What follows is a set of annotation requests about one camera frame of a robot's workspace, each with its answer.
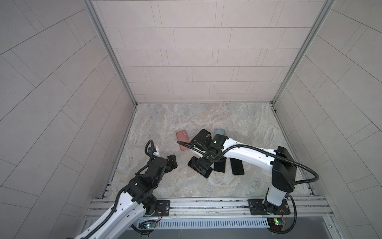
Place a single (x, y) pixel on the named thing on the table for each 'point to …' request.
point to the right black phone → (237, 166)
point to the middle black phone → (220, 166)
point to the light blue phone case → (220, 131)
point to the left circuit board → (150, 225)
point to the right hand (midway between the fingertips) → (202, 165)
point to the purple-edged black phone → (193, 160)
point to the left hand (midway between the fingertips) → (173, 157)
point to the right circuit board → (279, 221)
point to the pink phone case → (182, 136)
